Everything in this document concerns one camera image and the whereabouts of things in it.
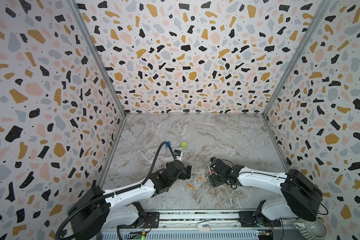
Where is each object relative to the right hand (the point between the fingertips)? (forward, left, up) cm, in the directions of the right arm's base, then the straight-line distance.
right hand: (213, 175), depth 87 cm
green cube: (+21, +18, 0) cm, 28 cm away
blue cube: (+23, +28, -1) cm, 36 cm away
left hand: (+3, +16, +9) cm, 18 cm away
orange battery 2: (-6, +13, -2) cm, 14 cm away
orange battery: (-1, +7, -1) cm, 7 cm away
